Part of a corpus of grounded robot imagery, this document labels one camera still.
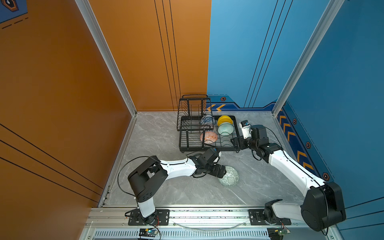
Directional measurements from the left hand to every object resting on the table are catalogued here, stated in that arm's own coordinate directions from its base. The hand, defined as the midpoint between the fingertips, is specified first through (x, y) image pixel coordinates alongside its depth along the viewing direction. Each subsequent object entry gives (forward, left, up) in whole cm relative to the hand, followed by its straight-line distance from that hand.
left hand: (221, 170), depth 85 cm
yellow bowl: (+35, -5, +6) cm, 36 cm away
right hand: (+15, -10, +12) cm, 21 cm away
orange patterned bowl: (+24, +7, -2) cm, 25 cm away
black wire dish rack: (+16, +13, +16) cm, 26 cm away
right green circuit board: (-29, -24, -5) cm, 38 cm away
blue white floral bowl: (+38, +7, +2) cm, 38 cm away
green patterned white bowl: (-4, -5, -3) cm, 7 cm away
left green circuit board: (-29, +37, -6) cm, 48 cm away
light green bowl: (+30, -6, +1) cm, 30 cm away
